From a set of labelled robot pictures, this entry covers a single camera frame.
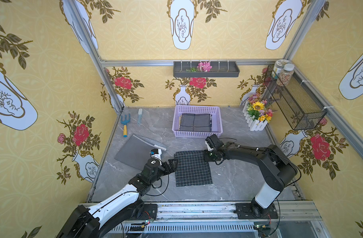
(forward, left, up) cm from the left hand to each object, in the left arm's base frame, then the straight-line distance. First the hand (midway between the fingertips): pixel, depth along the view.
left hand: (168, 160), depth 85 cm
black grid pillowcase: (-3, -14, -5) cm, 16 cm away
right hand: (+6, -24, -6) cm, 25 cm away
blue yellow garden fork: (+30, +33, -6) cm, 45 cm away
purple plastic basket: (+32, -35, -4) cm, 47 cm away
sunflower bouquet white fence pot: (+28, -58, +9) cm, 65 cm away
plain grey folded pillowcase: (+11, +21, -8) cm, 25 cm away
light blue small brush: (+44, +24, -6) cm, 50 cm away
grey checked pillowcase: (+30, -18, -3) cm, 35 cm away
